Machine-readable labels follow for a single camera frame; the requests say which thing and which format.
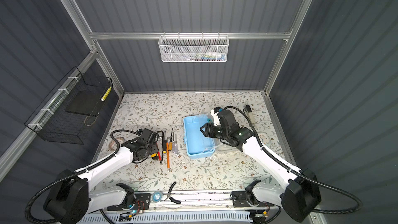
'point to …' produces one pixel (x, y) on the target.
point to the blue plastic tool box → (198, 145)
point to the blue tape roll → (156, 196)
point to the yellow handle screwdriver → (170, 143)
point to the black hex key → (162, 139)
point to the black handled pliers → (172, 199)
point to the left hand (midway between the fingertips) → (153, 148)
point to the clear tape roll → (113, 145)
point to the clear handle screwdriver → (175, 147)
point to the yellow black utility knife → (154, 156)
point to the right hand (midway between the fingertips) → (204, 130)
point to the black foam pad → (86, 102)
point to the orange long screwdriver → (168, 157)
